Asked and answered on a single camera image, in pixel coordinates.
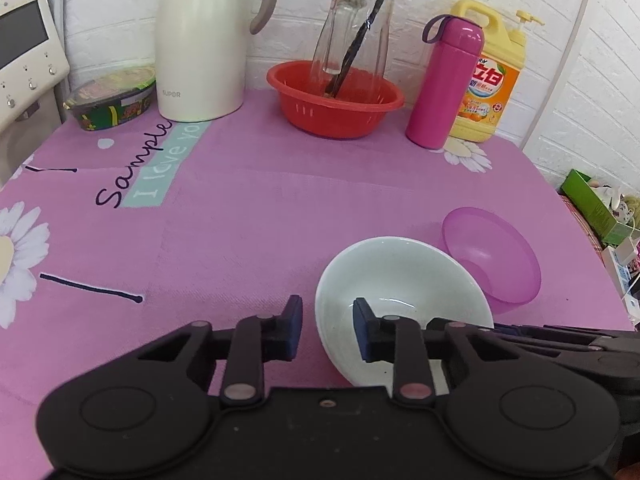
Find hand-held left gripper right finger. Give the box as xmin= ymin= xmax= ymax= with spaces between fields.
xmin=352 ymin=297 xmax=532 ymax=406

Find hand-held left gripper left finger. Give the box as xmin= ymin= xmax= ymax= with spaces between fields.
xmin=135 ymin=295 xmax=305 ymax=407

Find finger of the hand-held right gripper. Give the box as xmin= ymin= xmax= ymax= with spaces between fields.
xmin=495 ymin=333 xmax=640 ymax=359
xmin=426 ymin=316 xmax=640 ymax=342

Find white ceramic bowl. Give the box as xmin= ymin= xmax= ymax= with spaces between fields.
xmin=315 ymin=237 xmax=495 ymax=388

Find purple plastic bowl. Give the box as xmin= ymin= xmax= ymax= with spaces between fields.
xmin=441 ymin=206 xmax=542 ymax=315

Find white power strip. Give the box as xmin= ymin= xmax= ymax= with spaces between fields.
xmin=602 ymin=237 xmax=640 ymax=311

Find plaid cloth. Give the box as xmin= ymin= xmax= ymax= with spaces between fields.
xmin=557 ymin=192 xmax=613 ymax=266

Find pink floral tablecloth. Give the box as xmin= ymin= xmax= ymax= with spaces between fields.
xmin=0 ymin=87 xmax=636 ymax=471

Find green box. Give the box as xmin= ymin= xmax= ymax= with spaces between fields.
xmin=560 ymin=169 xmax=633 ymax=246

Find red plastic basket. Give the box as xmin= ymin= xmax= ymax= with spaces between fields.
xmin=266 ymin=60 xmax=406 ymax=140

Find yellow detergent bottle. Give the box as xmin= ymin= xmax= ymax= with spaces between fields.
xmin=448 ymin=0 xmax=546 ymax=143

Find pink thermos bottle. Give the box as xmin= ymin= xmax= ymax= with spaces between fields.
xmin=405 ymin=14 xmax=487 ymax=150

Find glass pitcher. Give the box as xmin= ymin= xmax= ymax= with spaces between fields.
xmin=308 ymin=0 xmax=402 ymax=98

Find instant noodle bowl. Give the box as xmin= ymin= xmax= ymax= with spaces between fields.
xmin=63 ymin=64 xmax=158 ymax=132

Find dark stirring stick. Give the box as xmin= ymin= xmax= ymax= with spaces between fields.
xmin=324 ymin=0 xmax=401 ymax=100

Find white thermos jug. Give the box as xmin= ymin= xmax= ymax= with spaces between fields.
xmin=154 ymin=0 xmax=281 ymax=123

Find white appliance with screen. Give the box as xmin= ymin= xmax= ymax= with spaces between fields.
xmin=0 ymin=0 xmax=71 ymax=191

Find white wall pipe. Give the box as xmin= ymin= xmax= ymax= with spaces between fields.
xmin=520 ymin=0 xmax=601 ymax=151

